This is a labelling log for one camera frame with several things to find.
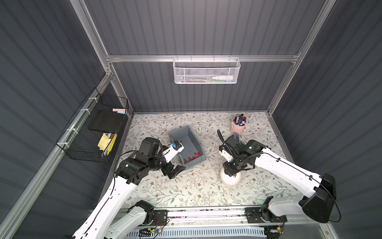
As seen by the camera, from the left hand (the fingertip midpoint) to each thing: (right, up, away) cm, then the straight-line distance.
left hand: (178, 160), depth 68 cm
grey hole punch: (+37, +9, +34) cm, 51 cm away
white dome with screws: (+27, -14, +12) cm, 33 cm away
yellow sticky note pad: (-35, +9, 0) cm, 36 cm away
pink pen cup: (+37, +17, +31) cm, 52 cm away
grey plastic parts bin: (+7, -2, +30) cm, 31 cm away
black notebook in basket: (-39, +19, +10) cm, 45 cm away
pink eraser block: (-38, +25, +16) cm, 48 cm away
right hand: (+25, -7, +7) cm, 27 cm away
